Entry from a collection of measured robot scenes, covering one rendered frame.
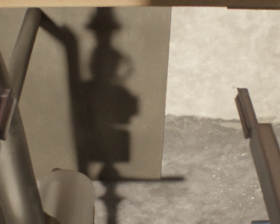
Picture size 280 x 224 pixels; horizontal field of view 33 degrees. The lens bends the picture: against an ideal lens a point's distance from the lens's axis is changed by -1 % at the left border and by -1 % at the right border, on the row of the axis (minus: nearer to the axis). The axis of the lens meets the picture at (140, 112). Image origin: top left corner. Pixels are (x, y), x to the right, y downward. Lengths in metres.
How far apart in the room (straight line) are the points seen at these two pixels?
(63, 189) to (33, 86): 0.28
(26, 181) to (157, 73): 0.49
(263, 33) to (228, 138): 0.24
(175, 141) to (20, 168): 0.61
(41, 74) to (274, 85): 0.41
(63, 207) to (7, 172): 0.25
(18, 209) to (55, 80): 0.49
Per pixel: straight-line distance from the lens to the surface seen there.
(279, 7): 0.22
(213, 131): 0.92
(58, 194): 0.60
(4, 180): 0.35
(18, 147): 0.34
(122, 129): 0.89
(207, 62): 0.81
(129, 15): 0.75
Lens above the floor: 0.66
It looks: 49 degrees down
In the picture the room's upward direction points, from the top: 178 degrees clockwise
